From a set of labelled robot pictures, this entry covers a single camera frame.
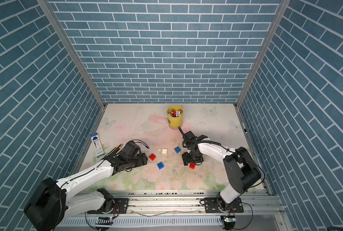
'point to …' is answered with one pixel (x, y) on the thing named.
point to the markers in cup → (174, 113)
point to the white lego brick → (164, 151)
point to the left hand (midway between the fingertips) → (146, 161)
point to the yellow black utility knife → (115, 149)
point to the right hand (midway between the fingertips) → (189, 163)
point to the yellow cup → (174, 122)
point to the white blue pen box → (97, 144)
